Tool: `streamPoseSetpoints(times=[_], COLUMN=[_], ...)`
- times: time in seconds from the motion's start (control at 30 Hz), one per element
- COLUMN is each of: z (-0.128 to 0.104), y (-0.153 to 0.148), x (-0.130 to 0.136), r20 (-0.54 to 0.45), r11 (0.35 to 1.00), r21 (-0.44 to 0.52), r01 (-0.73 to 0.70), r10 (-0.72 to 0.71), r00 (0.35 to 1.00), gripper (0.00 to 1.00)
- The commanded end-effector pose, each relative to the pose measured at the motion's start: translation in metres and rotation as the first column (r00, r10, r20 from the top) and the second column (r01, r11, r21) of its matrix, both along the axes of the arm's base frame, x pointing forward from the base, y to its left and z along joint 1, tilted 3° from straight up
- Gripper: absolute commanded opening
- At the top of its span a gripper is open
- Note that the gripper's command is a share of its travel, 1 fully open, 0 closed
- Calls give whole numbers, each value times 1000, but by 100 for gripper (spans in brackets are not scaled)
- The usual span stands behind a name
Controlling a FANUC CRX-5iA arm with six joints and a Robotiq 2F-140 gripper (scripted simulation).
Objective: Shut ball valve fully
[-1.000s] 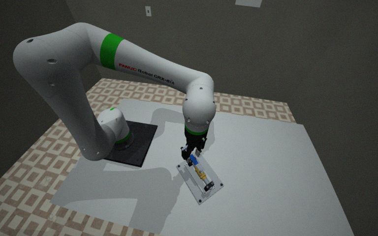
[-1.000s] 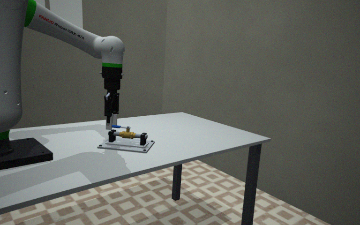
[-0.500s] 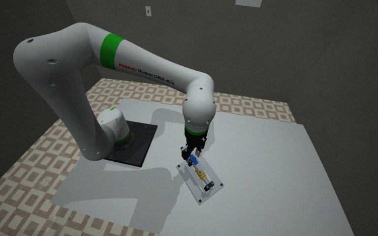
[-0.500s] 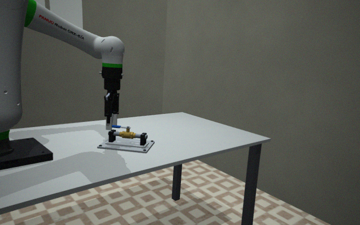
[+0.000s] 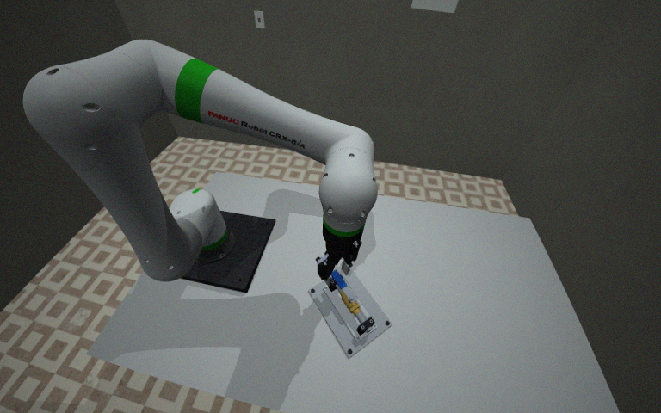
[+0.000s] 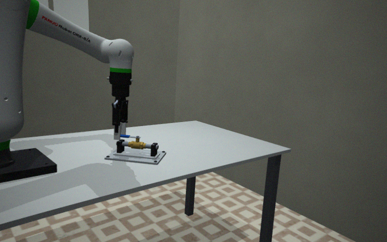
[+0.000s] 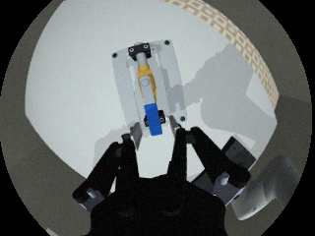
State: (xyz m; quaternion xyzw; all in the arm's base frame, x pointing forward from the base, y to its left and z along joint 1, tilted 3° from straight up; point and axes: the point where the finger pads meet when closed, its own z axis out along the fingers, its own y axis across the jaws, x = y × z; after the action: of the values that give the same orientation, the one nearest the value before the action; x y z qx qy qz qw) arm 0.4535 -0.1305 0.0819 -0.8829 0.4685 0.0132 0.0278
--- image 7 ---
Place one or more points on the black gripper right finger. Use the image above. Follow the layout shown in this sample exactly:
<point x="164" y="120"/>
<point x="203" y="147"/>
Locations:
<point x="229" y="178"/>

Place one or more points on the brass ball valve with blue handle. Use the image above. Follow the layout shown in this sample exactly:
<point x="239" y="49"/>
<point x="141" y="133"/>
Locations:
<point x="150" y="85"/>

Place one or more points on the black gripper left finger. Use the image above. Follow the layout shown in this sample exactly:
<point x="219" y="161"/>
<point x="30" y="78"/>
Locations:
<point x="97" y="186"/>

